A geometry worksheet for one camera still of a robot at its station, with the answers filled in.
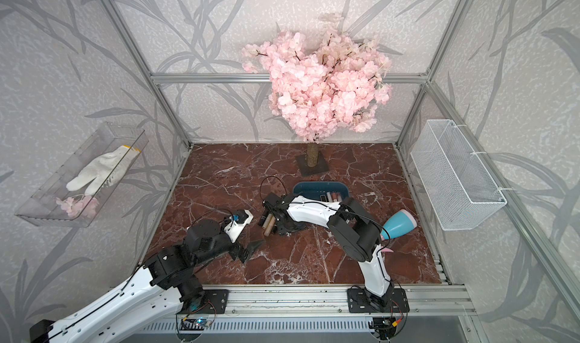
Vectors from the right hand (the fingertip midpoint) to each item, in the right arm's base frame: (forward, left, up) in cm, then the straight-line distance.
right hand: (289, 227), depth 91 cm
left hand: (-9, +9, +17) cm, 22 cm away
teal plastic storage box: (+18, -12, +1) cm, 21 cm away
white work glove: (+5, +54, +34) cm, 64 cm away
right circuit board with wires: (-33, -31, -1) cm, 46 cm away
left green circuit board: (-32, +29, 0) cm, 43 cm away
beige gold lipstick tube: (+3, +8, +2) cm, 9 cm away
